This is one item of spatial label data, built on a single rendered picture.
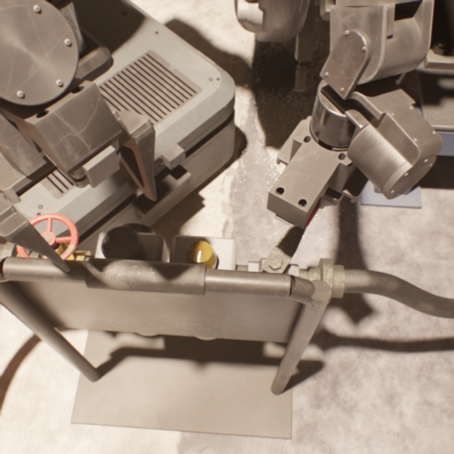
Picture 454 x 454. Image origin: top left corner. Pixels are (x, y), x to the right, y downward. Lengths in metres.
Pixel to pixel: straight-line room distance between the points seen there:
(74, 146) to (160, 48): 0.86
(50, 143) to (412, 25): 0.32
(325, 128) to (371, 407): 0.70
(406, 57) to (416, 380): 0.77
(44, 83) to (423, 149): 0.31
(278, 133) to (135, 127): 0.94
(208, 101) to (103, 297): 0.53
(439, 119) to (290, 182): 0.63
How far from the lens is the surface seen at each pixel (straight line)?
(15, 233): 0.40
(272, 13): 0.91
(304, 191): 0.52
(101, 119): 0.32
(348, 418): 1.09
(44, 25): 0.32
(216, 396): 1.07
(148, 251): 0.67
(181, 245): 0.66
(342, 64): 0.48
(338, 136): 0.53
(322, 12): 0.77
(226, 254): 0.66
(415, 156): 0.48
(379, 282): 0.68
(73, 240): 0.64
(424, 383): 1.15
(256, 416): 1.06
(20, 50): 0.31
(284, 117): 1.37
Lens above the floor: 1.06
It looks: 62 degrees down
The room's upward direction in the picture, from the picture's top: straight up
